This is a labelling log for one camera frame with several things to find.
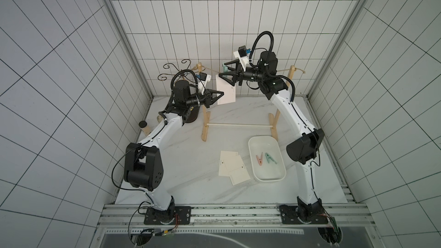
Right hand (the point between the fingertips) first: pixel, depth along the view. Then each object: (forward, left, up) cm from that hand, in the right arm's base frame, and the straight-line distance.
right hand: (225, 65), depth 73 cm
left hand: (-7, +1, -12) cm, 14 cm away
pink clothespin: (-23, -20, -43) cm, 53 cm away
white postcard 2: (-29, -8, -43) cm, 53 cm away
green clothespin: (-21, -24, -43) cm, 53 cm away
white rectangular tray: (-29, -23, -44) cm, 57 cm away
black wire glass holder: (+6, +21, -42) cm, 47 cm away
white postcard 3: (-5, -2, -10) cm, 12 cm away
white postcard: (-21, -1, -44) cm, 49 cm away
